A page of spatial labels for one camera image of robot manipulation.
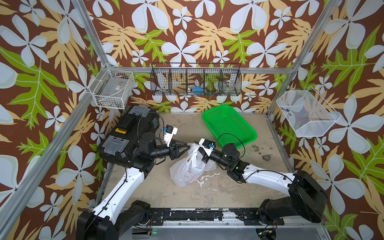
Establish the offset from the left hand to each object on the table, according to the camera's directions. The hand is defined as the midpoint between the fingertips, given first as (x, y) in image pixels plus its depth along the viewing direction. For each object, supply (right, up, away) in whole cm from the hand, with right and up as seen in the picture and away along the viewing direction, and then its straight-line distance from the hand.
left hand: (188, 144), depth 69 cm
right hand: (+3, 0, +5) cm, 6 cm away
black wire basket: (+5, +40, +29) cm, 50 cm away
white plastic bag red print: (0, -13, +1) cm, 13 cm away
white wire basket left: (-45, +31, +17) cm, 58 cm away
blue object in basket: (+6, +32, +26) cm, 42 cm away
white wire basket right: (+67, +16, +13) cm, 70 cm away
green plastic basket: (+30, +9, +42) cm, 52 cm away
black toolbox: (-37, -2, +11) cm, 38 cm away
